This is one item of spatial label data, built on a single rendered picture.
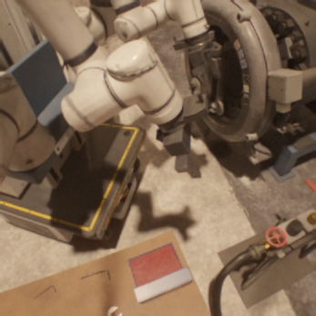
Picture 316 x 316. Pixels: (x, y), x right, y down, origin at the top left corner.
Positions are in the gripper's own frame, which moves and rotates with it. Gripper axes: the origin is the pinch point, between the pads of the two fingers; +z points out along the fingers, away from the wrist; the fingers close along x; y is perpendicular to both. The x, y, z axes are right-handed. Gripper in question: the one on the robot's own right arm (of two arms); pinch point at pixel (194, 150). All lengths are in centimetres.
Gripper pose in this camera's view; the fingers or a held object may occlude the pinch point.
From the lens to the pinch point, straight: 66.8
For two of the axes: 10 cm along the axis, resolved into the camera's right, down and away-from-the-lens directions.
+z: 4.8, 5.1, 7.1
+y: -8.7, 1.8, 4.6
